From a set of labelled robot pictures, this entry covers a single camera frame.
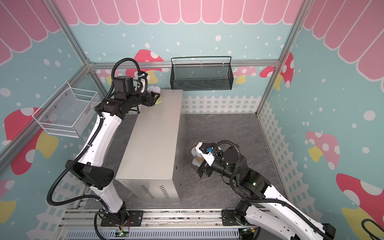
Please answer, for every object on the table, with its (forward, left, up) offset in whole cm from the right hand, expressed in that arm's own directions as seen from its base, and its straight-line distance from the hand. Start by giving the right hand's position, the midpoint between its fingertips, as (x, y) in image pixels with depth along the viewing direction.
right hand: (195, 153), depth 62 cm
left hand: (+30, +22, +7) cm, 38 cm away
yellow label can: (+9, -1, -22) cm, 24 cm away
